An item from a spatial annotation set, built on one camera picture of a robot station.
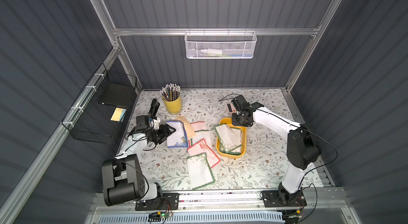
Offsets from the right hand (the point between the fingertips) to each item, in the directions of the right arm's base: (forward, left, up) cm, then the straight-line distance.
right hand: (235, 122), depth 91 cm
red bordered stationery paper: (+3, +22, -8) cm, 24 cm away
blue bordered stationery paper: (-8, +33, -5) cm, 35 cm away
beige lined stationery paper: (-2, +27, -8) cm, 29 cm away
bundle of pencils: (+17, +40, +8) cm, 44 cm away
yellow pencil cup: (+11, +38, 0) cm, 39 cm away
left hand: (-7, +36, 0) cm, 37 cm away
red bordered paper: (-12, +20, -9) cm, 25 cm away
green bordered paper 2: (-25, +20, -9) cm, 33 cm away
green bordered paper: (-8, +3, -6) cm, 10 cm away
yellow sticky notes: (-7, +59, +17) cm, 62 cm away
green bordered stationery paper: (-4, +21, -9) cm, 23 cm away
